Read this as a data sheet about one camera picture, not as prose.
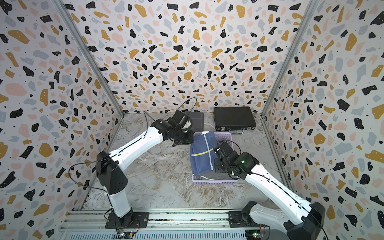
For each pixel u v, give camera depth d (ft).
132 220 2.35
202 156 2.66
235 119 3.85
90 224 2.41
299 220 1.26
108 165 1.59
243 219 2.17
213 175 2.72
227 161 1.77
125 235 2.31
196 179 2.81
